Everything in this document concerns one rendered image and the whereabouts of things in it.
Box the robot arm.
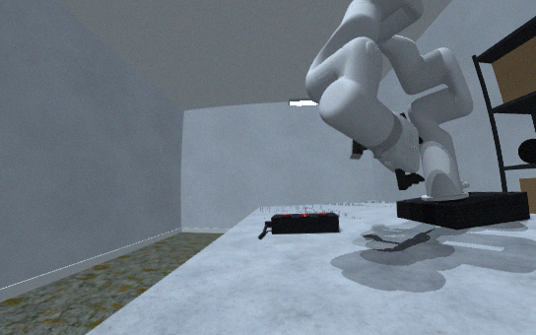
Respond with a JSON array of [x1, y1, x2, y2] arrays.
[[305, 0, 473, 201]]

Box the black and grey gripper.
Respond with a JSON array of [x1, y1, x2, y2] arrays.
[[378, 111, 425, 190]]

